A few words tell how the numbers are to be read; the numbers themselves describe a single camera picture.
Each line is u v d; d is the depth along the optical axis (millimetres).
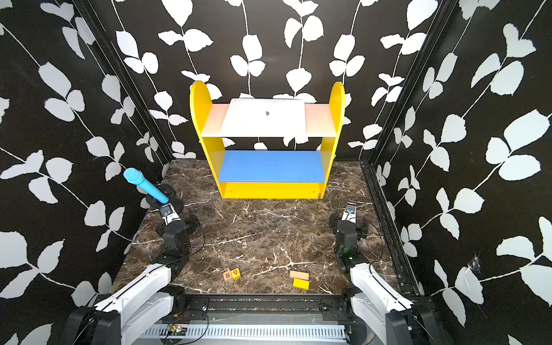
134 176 686
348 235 625
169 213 703
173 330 704
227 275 794
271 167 1005
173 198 858
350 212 708
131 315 481
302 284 792
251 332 701
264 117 781
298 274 821
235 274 798
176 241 628
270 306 757
